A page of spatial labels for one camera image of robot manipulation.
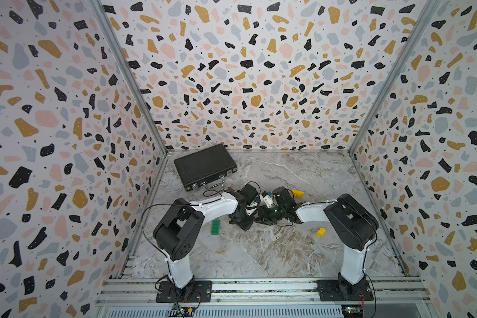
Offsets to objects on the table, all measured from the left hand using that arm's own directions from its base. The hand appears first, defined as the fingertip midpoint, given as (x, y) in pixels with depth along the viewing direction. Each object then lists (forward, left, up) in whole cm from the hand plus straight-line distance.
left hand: (249, 224), depth 90 cm
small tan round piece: (+21, +10, 0) cm, 23 cm away
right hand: (+1, -2, +2) cm, 2 cm away
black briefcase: (+31, +22, +4) cm, 38 cm away
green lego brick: (-1, +15, 0) cm, 15 cm away
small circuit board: (-31, +22, -2) cm, 38 cm away
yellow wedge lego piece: (+16, -25, 0) cm, 30 cm away
